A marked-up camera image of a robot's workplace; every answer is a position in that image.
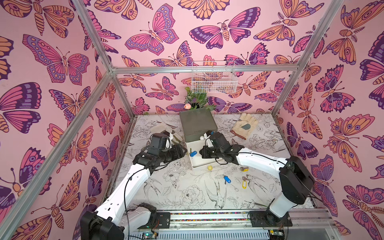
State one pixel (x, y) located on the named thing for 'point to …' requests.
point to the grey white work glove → (171, 134)
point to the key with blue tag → (192, 154)
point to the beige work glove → (245, 126)
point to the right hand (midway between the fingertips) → (196, 154)
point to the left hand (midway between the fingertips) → (184, 150)
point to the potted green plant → (195, 105)
